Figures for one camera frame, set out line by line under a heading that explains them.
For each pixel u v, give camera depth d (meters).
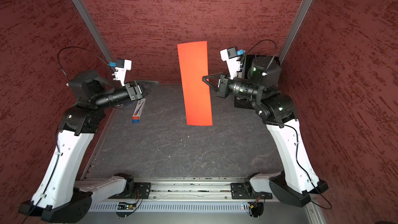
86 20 0.83
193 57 0.52
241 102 1.04
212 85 0.49
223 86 0.43
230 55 0.43
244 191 0.74
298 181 0.36
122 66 0.49
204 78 0.49
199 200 0.73
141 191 0.74
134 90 0.46
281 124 0.36
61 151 0.38
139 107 1.03
